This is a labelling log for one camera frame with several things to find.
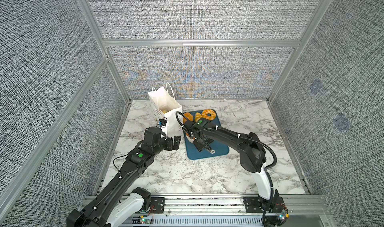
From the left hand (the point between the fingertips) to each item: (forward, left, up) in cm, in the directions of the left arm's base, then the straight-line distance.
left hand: (173, 136), depth 78 cm
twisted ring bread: (+24, -24, -15) cm, 37 cm away
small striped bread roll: (+25, -15, -15) cm, 33 cm away
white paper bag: (+28, +6, -7) cm, 30 cm away
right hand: (+1, -17, -12) cm, 21 cm away
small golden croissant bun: (+9, +4, +9) cm, 14 cm away
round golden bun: (+25, -9, -13) cm, 29 cm away
